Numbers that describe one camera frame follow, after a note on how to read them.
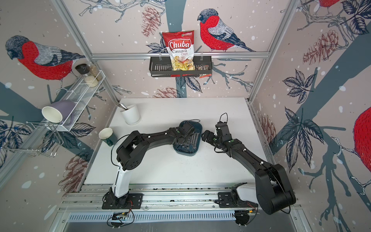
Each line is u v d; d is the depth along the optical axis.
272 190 0.41
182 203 0.73
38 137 0.59
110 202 0.63
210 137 0.78
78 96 0.80
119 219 0.71
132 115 1.00
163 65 0.95
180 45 0.80
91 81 0.83
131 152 0.53
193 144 0.95
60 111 0.61
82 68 0.78
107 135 0.93
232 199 0.72
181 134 0.72
